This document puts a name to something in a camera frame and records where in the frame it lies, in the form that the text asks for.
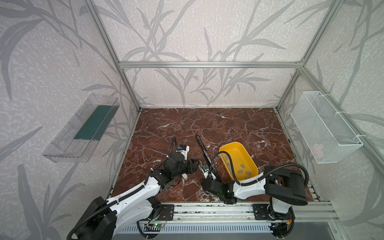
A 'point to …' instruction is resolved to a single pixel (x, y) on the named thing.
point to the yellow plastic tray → (244, 166)
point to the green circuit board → (158, 225)
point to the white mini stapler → (184, 175)
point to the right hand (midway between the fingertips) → (204, 173)
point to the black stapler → (206, 155)
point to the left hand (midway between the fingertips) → (199, 158)
